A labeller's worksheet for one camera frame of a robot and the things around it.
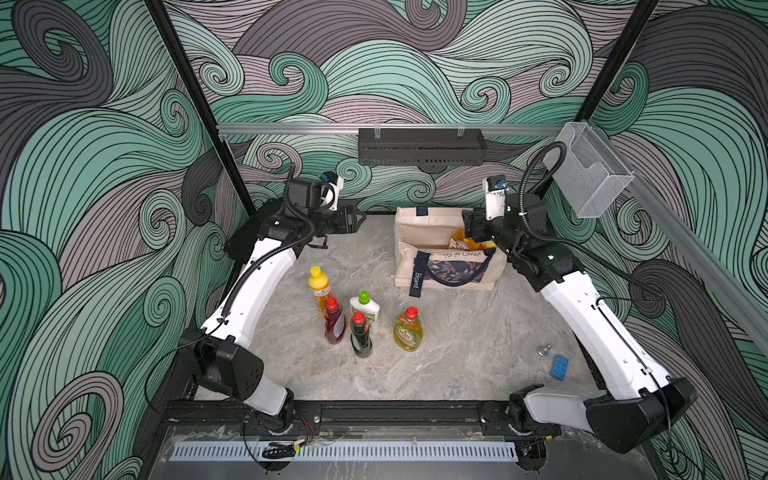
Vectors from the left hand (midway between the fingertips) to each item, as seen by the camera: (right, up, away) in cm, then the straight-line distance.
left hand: (356, 212), depth 75 cm
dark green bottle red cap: (+1, -34, +1) cm, 34 cm away
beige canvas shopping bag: (+19, -13, +9) cm, 24 cm away
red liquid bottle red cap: (-6, -30, +3) cm, 31 cm away
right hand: (+29, 0, -4) cm, 30 cm away
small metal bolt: (+53, -39, +8) cm, 66 cm away
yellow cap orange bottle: (-10, -20, +3) cm, 22 cm away
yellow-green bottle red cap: (+14, -31, +3) cm, 34 cm away
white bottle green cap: (+2, -24, +2) cm, 24 cm away
